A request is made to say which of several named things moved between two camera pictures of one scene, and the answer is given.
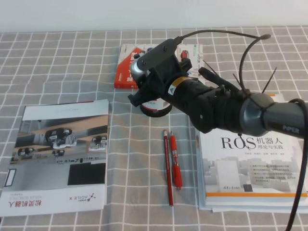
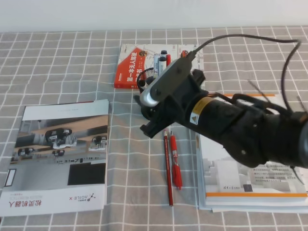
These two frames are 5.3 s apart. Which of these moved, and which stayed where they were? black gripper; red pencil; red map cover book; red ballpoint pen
Moved: black gripper
Stayed: red map cover book; red ballpoint pen; red pencil
